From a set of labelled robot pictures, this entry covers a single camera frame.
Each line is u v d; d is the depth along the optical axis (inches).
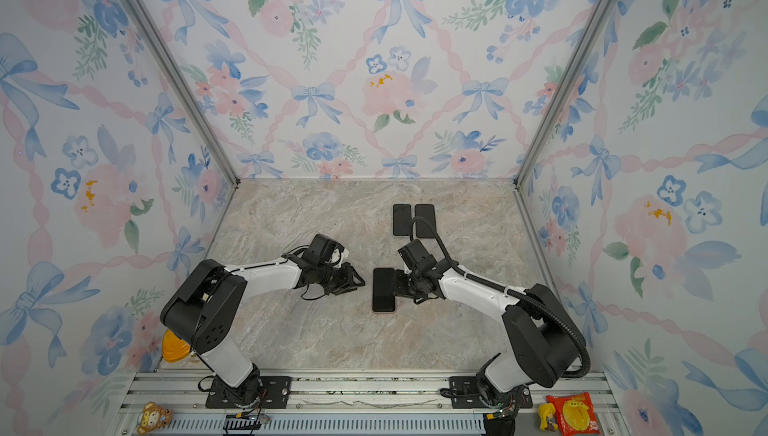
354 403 28.8
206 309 18.2
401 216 43.0
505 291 19.0
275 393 29.1
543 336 17.0
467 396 28.4
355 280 33.7
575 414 27.7
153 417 26.7
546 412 27.4
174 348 28.1
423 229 42.3
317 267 29.5
